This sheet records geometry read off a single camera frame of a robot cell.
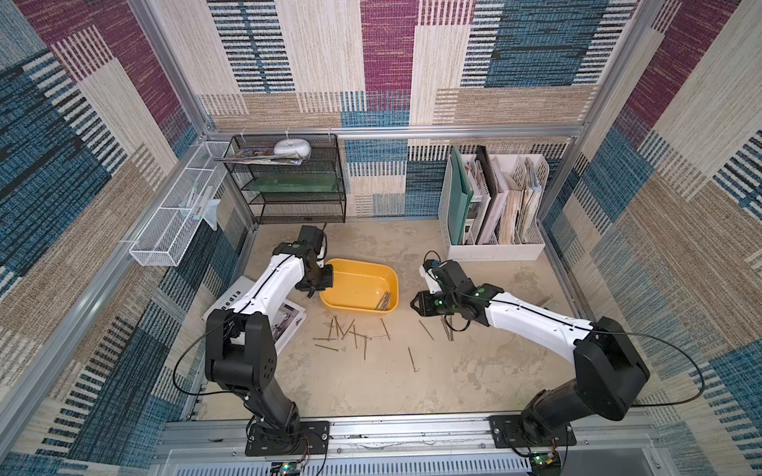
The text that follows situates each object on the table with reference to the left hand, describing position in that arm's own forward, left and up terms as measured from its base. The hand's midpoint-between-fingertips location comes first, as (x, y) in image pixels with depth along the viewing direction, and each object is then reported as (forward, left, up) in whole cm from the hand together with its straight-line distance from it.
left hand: (323, 282), depth 90 cm
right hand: (-7, -26, 0) cm, 27 cm away
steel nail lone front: (-20, -26, -11) cm, 35 cm away
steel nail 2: (-17, -4, -10) cm, 20 cm away
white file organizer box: (+16, -50, +15) cm, 55 cm away
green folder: (+16, -40, +20) cm, 47 cm away
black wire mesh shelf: (+32, +13, +14) cm, 37 cm away
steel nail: (-1, -18, -10) cm, 21 cm away
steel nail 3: (-11, -31, -11) cm, 35 cm away
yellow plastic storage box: (+4, -11, -8) cm, 14 cm away
